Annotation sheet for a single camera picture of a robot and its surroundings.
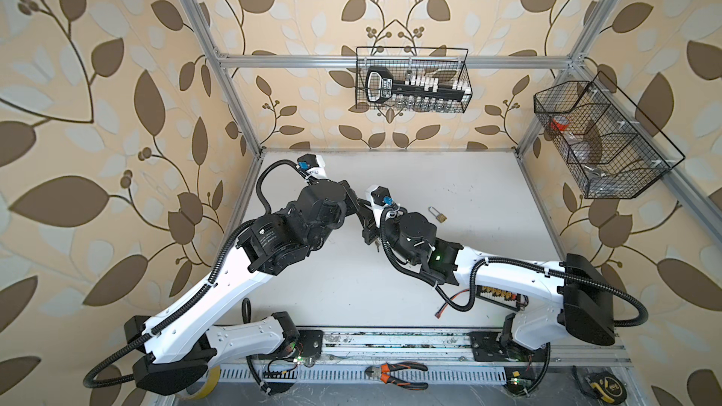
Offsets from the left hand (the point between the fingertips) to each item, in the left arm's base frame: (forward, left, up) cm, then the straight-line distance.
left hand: (356, 185), depth 62 cm
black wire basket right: (+16, -67, -3) cm, 69 cm away
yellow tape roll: (-35, +34, -34) cm, 59 cm away
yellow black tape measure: (-32, -61, -34) cm, 77 cm away
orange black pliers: (-31, -7, -37) cm, 49 cm away
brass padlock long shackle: (+15, -28, -37) cm, 49 cm away
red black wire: (-16, -24, -37) cm, 47 cm away
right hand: (0, 0, -8) cm, 8 cm away
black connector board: (-12, -42, -35) cm, 56 cm away
